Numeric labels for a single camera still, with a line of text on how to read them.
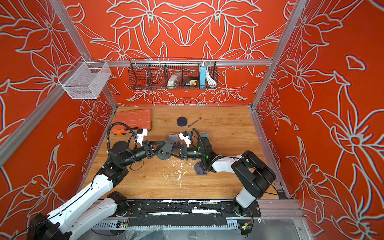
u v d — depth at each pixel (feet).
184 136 2.47
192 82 2.92
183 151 2.27
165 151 2.24
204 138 2.23
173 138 3.01
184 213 2.39
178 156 2.34
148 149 2.06
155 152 2.15
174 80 3.01
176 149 2.43
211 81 2.98
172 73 3.21
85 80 2.99
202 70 2.73
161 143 2.27
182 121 3.63
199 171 2.76
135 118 3.43
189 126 3.50
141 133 2.21
